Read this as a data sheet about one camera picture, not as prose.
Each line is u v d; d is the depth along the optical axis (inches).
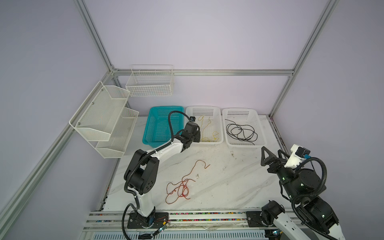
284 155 24.5
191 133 28.2
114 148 30.6
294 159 20.3
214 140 39.9
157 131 43.7
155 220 28.9
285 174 20.6
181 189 32.7
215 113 45.2
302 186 16.9
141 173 18.9
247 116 45.2
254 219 28.9
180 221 29.5
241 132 42.4
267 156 21.9
